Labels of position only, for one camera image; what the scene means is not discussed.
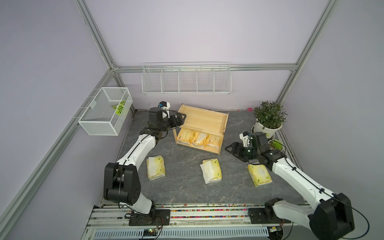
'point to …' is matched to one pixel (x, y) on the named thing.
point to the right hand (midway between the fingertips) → (228, 150)
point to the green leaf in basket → (119, 107)
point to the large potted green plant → (270, 117)
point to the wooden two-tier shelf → (205, 120)
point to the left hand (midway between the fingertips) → (181, 117)
